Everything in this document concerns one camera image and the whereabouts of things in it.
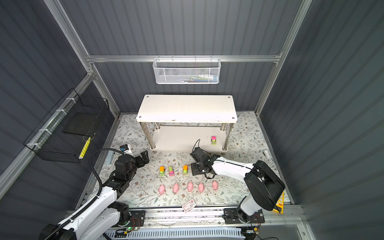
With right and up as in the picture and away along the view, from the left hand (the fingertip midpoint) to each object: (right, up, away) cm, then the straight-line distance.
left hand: (140, 153), depth 84 cm
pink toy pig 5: (+43, -18, -2) cm, 46 cm away
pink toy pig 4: (+35, -18, -2) cm, 39 cm away
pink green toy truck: (+17, -12, +2) cm, 21 cm away
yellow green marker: (-20, +6, -16) cm, 26 cm away
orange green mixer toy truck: (+26, -10, +4) cm, 28 cm away
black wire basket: (-33, +12, -12) cm, 37 cm away
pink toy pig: (+13, -19, -2) cm, 23 cm away
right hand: (+33, -10, +4) cm, 34 cm away
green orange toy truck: (+12, -11, +3) cm, 16 cm away
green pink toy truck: (+43, +7, +10) cm, 45 cm away
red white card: (+28, -26, -7) cm, 39 cm away
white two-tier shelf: (+20, +19, +31) cm, 42 cm away
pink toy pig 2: (+20, -19, -2) cm, 28 cm away
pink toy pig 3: (+29, -18, -2) cm, 34 cm away
